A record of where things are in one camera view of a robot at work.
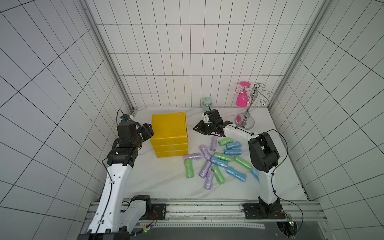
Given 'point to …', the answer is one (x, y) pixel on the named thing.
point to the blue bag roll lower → (241, 176)
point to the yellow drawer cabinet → (170, 138)
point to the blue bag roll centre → (217, 161)
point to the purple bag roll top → (213, 143)
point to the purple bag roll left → (196, 156)
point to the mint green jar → (207, 103)
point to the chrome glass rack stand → (245, 121)
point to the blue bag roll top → (234, 145)
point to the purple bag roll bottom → (209, 180)
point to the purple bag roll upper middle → (206, 152)
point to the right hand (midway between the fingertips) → (195, 125)
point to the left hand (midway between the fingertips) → (146, 131)
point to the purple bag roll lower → (203, 172)
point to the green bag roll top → (224, 141)
